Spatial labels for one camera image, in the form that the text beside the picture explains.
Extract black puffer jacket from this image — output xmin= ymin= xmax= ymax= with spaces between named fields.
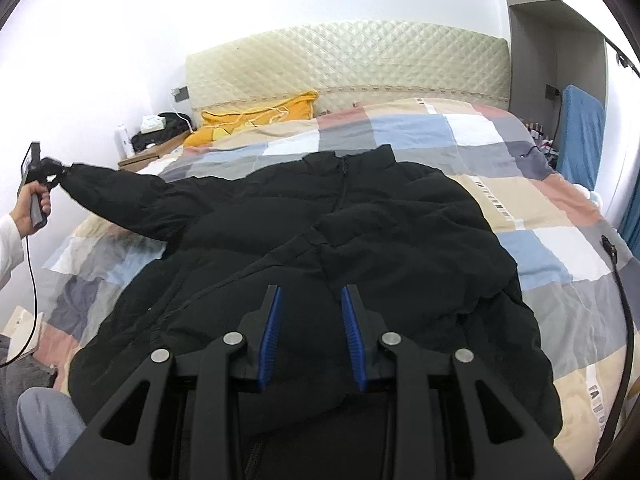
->
xmin=61 ymin=145 xmax=562 ymax=438

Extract white sleeve left forearm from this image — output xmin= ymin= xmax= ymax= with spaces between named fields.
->
xmin=0 ymin=214 xmax=24 ymax=288

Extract person's left hand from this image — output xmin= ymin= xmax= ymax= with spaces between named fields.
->
xmin=10 ymin=181 xmax=51 ymax=238

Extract white spray bottle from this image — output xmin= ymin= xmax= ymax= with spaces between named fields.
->
xmin=115 ymin=125 xmax=134 ymax=158

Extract wooden nightstand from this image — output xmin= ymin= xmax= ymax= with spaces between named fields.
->
xmin=118 ymin=132 xmax=189 ymax=172

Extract white tissue box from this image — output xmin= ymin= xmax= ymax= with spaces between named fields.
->
xmin=140 ymin=115 xmax=166 ymax=134

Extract black bag on nightstand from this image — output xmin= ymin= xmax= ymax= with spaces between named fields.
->
xmin=131 ymin=112 xmax=193 ymax=153

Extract white paper on floor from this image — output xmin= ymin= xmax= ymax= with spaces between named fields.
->
xmin=1 ymin=306 xmax=43 ymax=360

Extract yellow pillow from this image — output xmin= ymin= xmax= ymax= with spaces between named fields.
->
xmin=183 ymin=90 xmax=320 ymax=148

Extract grey blanket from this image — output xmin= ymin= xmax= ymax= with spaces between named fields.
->
xmin=0 ymin=354 xmax=58 ymax=446

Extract plaid patchwork bed quilt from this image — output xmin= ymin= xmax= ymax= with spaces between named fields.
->
xmin=36 ymin=98 xmax=639 ymax=479

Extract cream quilted headboard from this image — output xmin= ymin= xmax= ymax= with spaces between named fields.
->
xmin=184 ymin=21 xmax=511 ymax=113

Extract bottles on side shelf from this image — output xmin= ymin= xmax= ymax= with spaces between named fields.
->
xmin=523 ymin=122 xmax=555 ymax=155

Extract blue curtain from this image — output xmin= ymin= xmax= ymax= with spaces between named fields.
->
xmin=618 ymin=177 xmax=640 ymax=259

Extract grey white wardrobe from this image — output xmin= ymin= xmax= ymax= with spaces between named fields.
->
xmin=497 ymin=0 xmax=640 ymax=201

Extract wall power socket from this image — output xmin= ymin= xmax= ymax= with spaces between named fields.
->
xmin=171 ymin=87 xmax=189 ymax=103

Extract black cable on bed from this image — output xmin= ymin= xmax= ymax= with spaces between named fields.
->
xmin=594 ymin=234 xmax=637 ymax=461

